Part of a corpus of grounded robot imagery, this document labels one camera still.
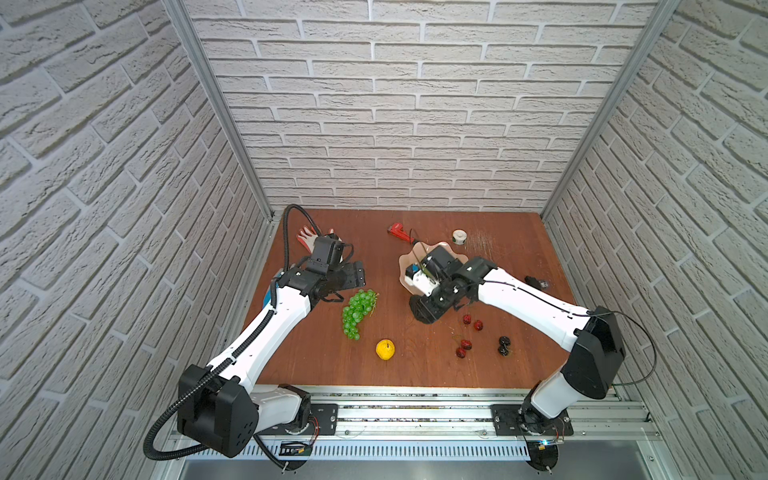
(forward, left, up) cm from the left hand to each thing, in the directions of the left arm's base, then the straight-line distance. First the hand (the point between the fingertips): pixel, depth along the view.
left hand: (352, 269), depth 81 cm
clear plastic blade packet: (+3, -63, -15) cm, 65 cm away
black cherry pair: (-18, -43, -16) cm, 50 cm away
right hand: (-9, -21, -3) cm, 23 cm away
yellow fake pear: (-18, -9, -14) cm, 24 cm away
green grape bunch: (-4, -1, -14) cm, 15 cm away
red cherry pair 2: (-16, -33, -18) cm, 41 cm away
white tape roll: (+24, -38, -15) cm, 48 cm away
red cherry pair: (-10, -38, -17) cm, 43 cm away
